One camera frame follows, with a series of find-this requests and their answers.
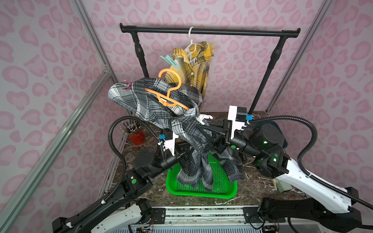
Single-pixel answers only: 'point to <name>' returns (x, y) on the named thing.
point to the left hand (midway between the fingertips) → (199, 145)
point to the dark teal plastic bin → (274, 123)
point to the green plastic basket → (224, 186)
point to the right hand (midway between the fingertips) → (197, 130)
